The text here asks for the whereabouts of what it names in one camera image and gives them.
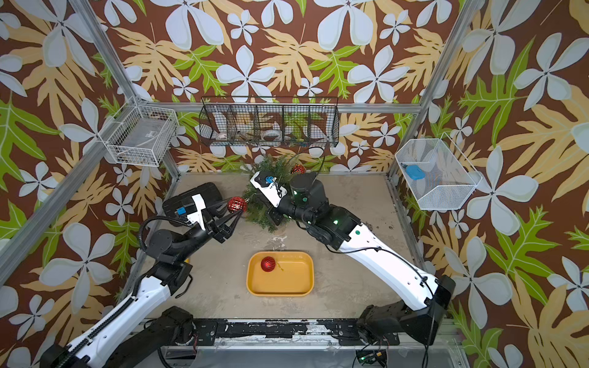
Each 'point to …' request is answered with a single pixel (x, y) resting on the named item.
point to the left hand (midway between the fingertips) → (236, 204)
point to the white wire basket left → (140, 134)
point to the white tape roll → (272, 135)
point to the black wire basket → (269, 120)
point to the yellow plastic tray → (292, 276)
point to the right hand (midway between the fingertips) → (256, 193)
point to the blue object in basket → (415, 172)
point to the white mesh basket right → (449, 179)
